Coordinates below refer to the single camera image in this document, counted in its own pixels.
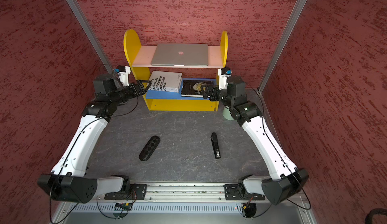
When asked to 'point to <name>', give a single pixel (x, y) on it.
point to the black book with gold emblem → (193, 88)
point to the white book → (166, 81)
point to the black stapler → (215, 146)
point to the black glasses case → (148, 150)
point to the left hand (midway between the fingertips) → (147, 86)
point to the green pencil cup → (227, 113)
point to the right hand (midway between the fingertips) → (208, 89)
